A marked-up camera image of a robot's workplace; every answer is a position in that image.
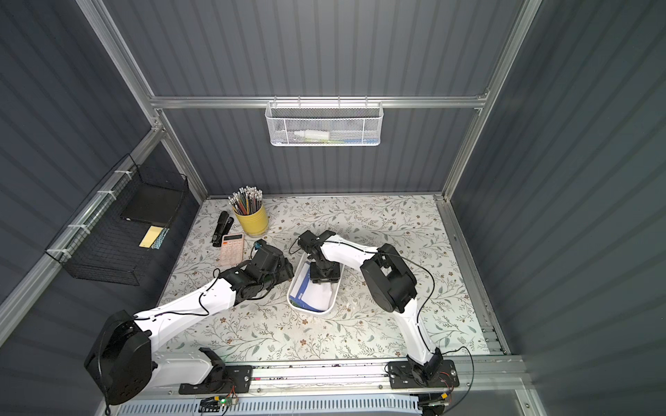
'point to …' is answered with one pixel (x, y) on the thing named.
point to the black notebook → (155, 197)
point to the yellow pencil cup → (254, 225)
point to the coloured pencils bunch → (247, 200)
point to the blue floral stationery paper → (309, 295)
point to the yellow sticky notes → (151, 237)
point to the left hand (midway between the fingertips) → (289, 270)
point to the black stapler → (224, 224)
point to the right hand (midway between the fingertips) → (321, 285)
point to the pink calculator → (231, 250)
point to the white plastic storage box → (335, 290)
